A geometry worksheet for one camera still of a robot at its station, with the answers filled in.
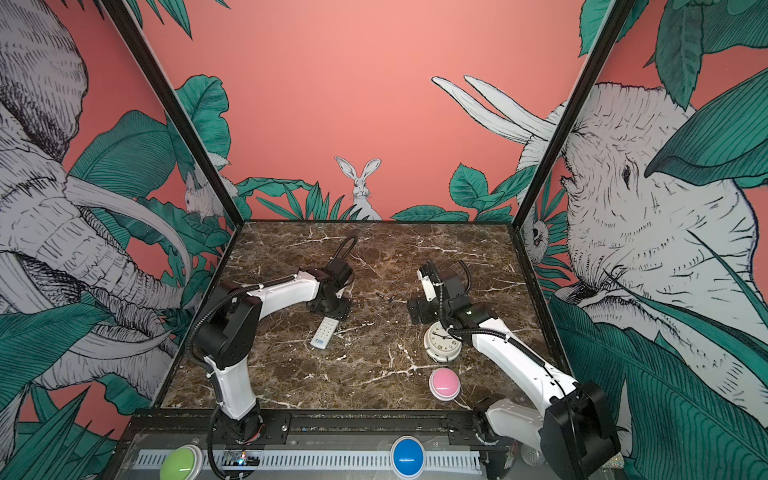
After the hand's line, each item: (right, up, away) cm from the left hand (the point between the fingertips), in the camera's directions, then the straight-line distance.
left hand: (338, 308), depth 94 cm
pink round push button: (+32, -18, -14) cm, 39 cm away
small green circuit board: (-19, -31, -24) cm, 43 cm away
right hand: (+25, +6, -11) cm, 28 cm away
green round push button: (-31, -31, -26) cm, 51 cm away
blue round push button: (+21, -30, -25) cm, 45 cm away
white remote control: (-3, -6, -5) cm, 9 cm away
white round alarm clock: (+32, -9, -10) cm, 34 cm away
